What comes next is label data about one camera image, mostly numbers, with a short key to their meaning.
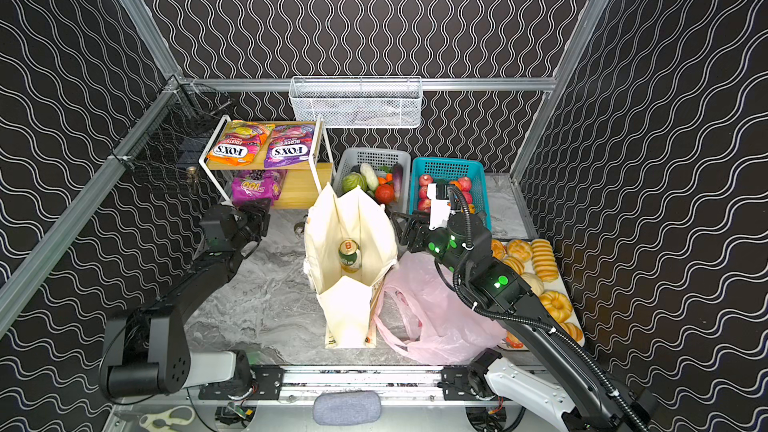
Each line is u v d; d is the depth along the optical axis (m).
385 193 1.04
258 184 0.90
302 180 0.98
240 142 0.78
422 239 0.57
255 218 0.76
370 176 1.12
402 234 0.58
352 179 1.06
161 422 0.69
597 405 0.38
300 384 0.76
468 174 1.13
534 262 0.93
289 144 0.78
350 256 0.87
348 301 0.63
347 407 0.69
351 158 1.16
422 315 0.79
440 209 0.56
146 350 0.93
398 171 1.14
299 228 1.04
